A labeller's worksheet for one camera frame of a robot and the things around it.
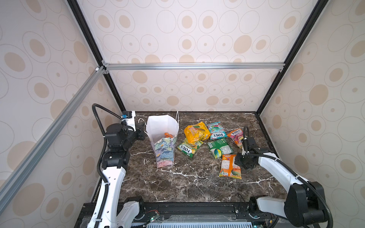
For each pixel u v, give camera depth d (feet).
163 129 3.08
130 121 1.97
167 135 3.08
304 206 1.32
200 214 2.41
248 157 2.09
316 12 2.28
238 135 3.38
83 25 2.39
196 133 3.24
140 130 2.00
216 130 3.45
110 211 1.29
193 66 2.99
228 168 2.80
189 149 3.10
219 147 3.11
